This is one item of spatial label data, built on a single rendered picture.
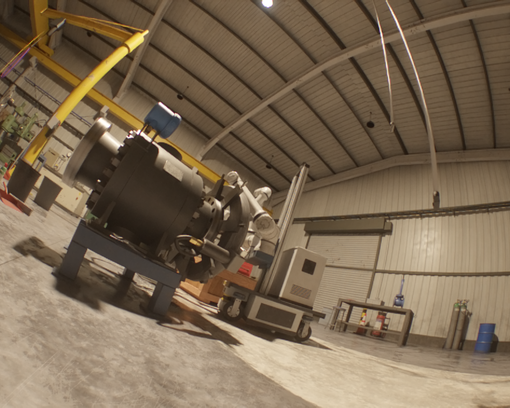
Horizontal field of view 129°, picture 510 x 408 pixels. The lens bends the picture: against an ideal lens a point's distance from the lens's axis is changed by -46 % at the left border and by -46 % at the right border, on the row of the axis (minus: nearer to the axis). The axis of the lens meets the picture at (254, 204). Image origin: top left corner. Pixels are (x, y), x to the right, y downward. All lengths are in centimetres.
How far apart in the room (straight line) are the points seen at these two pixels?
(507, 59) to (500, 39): 80
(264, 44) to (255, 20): 109
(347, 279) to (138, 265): 967
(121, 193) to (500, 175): 1125
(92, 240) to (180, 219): 51
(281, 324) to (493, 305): 802
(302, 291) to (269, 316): 39
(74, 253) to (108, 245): 16
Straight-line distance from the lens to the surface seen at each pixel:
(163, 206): 123
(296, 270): 209
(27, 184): 253
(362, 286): 991
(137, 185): 119
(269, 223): 184
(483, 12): 774
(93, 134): 128
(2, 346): 51
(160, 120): 131
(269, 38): 938
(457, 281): 916
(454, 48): 886
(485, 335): 819
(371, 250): 1027
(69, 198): 738
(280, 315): 199
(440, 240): 969
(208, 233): 143
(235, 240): 136
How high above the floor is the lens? 30
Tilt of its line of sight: 21 degrees up
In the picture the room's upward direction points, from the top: 22 degrees clockwise
